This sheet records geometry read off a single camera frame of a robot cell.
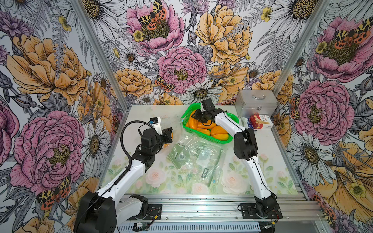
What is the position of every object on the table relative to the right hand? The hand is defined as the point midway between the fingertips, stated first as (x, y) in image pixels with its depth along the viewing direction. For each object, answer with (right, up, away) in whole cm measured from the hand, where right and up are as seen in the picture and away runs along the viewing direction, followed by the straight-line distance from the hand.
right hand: (193, 119), depth 104 cm
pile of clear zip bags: (+6, -26, -12) cm, 29 cm away
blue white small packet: (+39, -2, +4) cm, 39 cm away
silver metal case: (+49, +13, +2) cm, 51 cm away
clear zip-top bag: (-8, -16, -5) cm, 18 cm away
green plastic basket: (-3, +8, +7) cm, 11 cm away
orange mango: (-13, -13, -31) cm, 36 cm away
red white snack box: (+50, -2, +4) cm, 50 cm away
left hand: (-12, -7, -22) cm, 26 cm away
